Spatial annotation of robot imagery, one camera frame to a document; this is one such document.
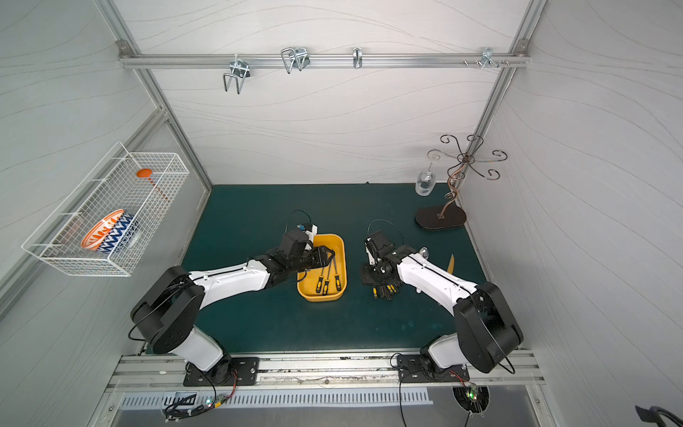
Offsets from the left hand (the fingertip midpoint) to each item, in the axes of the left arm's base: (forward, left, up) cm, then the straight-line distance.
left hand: (333, 255), depth 86 cm
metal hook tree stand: (+25, -47, -8) cm, 53 cm away
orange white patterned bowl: (-8, +55, +23) cm, 60 cm away
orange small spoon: (+14, +56, +23) cm, 62 cm away
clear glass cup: (+26, -33, +9) cm, 43 cm away
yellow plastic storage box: (-10, +7, +2) cm, 12 cm away
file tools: (-6, +2, -10) cm, 12 cm away
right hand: (-5, -11, -5) cm, 13 cm away
